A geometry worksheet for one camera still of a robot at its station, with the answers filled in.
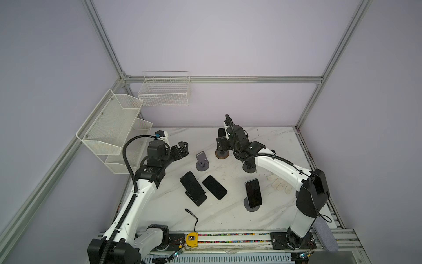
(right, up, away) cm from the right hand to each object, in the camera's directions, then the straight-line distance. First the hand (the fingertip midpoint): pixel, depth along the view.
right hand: (221, 138), depth 84 cm
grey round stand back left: (-11, -15, +12) cm, 22 cm away
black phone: (-3, -28, +8) cm, 29 cm away
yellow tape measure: (-14, -46, -11) cm, 49 cm away
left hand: (-20, -5, -5) cm, 22 cm away
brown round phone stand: (+1, -10, +22) cm, 24 cm away
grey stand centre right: (+17, -19, +15) cm, 29 cm away
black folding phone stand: (-11, -34, +1) cm, 35 cm away
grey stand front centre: (+12, -33, -6) cm, 36 cm away
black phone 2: (+16, -27, -4) cm, 31 cm away
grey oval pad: (+47, -45, -10) cm, 66 cm away
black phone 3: (-15, -23, -6) cm, 28 cm away
